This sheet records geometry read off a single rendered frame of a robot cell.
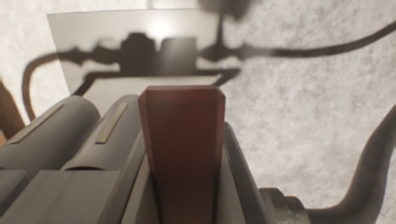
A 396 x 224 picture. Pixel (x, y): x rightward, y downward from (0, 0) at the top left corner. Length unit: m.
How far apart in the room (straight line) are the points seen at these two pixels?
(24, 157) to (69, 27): 0.40
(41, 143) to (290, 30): 0.55
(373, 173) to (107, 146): 0.26
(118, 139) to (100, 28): 0.38
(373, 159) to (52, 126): 0.37
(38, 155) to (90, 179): 0.09
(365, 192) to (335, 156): 0.66
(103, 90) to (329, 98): 0.67
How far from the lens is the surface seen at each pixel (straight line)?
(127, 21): 0.54
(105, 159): 0.20
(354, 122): 0.83
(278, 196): 0.18
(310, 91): 0.67
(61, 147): 0.27
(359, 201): 0.22
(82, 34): 0.58
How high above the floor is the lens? 0.52
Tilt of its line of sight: 61 degrees down
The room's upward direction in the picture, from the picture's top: 176 degrees clockwise
